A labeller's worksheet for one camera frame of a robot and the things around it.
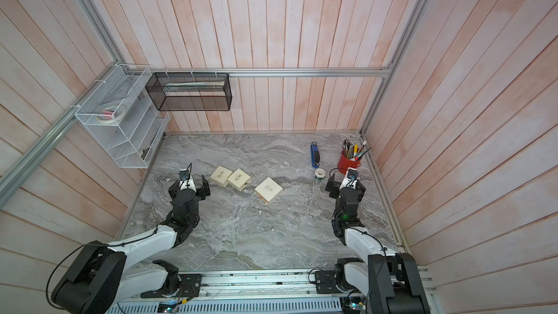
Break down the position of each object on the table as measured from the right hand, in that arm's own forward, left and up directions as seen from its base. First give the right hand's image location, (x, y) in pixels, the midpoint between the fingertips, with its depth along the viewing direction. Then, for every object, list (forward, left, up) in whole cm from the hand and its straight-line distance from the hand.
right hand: (345, 175), depth 87 cm
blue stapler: (+18, +10, -10) cm, 23 cm away
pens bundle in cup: (+15, -6, -3) cm, 16 cm away
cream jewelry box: (+3, +46, -10) cm, 47 cm away
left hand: (-3, +63, 0) cm, 63 cm away
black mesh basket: (+37, +70, +15) cm, 80 cm away
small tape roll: (+8, +8, -12) cm, 16 cm away
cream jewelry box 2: (-2, +32, -11) cm, 34 cm away
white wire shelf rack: (+2, +81, +17) cm, 83 cm away
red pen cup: (+15, -5, -12) cm, 20 cm away
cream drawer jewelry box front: (+5, +55, -9) cm, 55 cm away
